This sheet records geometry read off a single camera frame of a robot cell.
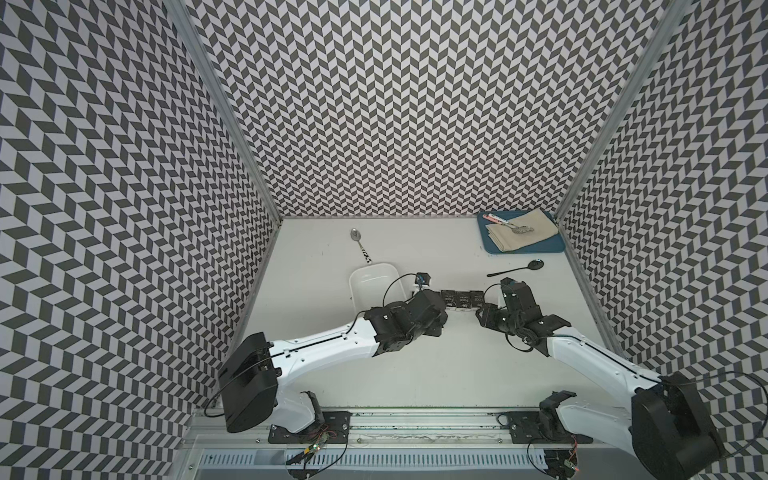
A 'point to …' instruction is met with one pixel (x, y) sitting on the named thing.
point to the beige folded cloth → (505, 238)
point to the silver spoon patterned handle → (356, 235)
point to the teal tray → (550, 244)
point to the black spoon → (534, 265)
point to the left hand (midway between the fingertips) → (434, 316)
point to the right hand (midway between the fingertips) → (481, 319)
